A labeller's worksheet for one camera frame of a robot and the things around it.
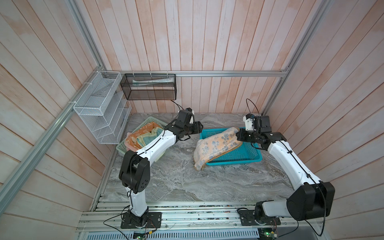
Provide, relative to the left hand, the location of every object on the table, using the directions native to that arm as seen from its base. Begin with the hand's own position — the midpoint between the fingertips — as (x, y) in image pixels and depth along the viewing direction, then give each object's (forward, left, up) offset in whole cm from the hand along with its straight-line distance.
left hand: (200, 129), depth 86 cm
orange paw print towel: (-7, -9, -5) cm, 13 cm away
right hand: (-3, -21, +1) cm, 21 cm away
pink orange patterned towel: (-2, +44, -10) cm, 45 cm away
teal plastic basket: (-5, -32, -18) cm, 37 cm away
